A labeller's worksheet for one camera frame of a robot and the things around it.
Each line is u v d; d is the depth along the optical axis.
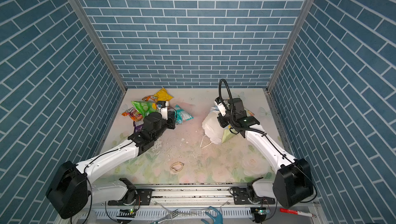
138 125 0.96
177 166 0.84
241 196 0.74
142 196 0.74
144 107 0.90
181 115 0.85
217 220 0.68
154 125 0.61
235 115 0.62
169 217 0.69
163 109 0.68
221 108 0.73
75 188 0.40
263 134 0.51
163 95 1.12
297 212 0.69
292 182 0.40
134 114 0.99
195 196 0.75
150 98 1.09
